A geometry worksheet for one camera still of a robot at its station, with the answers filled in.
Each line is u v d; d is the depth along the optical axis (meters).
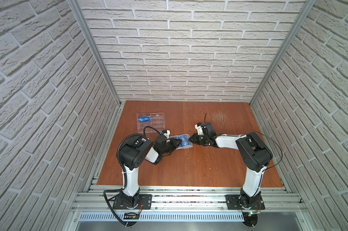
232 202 0.74
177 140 0.93
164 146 0.81
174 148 0.86
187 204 0.74
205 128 0.79
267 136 1.02
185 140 0.95
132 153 0.52
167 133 0.90
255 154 0.52
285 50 0.85
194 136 0.88
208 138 0.78
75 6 0.70
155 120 1.03
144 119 1.00
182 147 0.92
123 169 0.53
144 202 0.73
